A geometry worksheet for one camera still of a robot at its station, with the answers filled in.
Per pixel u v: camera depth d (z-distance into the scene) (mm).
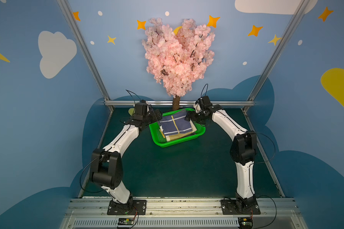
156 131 1068
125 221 718
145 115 711
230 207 743
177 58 720
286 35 791
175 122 1023
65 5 679
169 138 960
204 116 753
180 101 1108
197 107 859
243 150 557
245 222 730
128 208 663
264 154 1006
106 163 498
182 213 736
